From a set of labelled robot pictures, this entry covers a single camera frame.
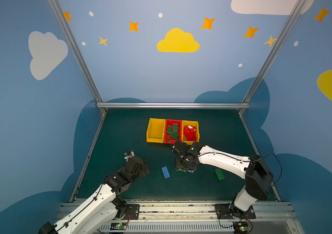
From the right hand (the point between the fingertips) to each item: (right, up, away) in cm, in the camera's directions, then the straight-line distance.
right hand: (180, 166), depth 83 cm
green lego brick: (-2, +22, +24) cm, 32 cm away
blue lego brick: (-9, -6, +7) cm, 13 cm away
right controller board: (+29, -27, -12) cm, 42 cm away
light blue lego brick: (+7, -5, +5) cm, 10 cm away
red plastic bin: (-4, +19, +21) cm, 29 cm away
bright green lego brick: (-1, 0, -8) cm, 8 cm away
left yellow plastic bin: (-16, +19, +24) cm, 35 cm away
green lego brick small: (-3, +16, +21) cm, 27 cm away
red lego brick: (+9, +17, +19) cm, 27 cm away
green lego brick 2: (-6, +20, +25) cm, 33 cm away
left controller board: (-32, -26, -12) cm, 43 cm away
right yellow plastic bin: (+11, +24, +22) cm, 35 cm away
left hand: (-21, 0, -2) cm, 21 cm away
